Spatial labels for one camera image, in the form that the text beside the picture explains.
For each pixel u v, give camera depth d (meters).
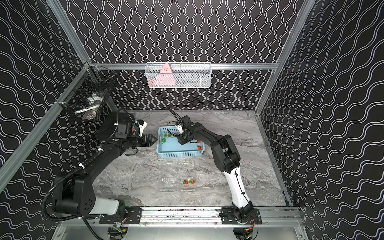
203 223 0.74
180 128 0.92
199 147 0.99
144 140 0.76
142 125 0.80
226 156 0.57
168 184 0.86
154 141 0.83
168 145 0.99
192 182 0.84
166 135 1.03
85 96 0.92
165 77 0.88
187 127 0.79
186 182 0.84
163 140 1.01
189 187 0.84
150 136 0.78
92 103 0.86
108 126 1.06
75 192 0.42
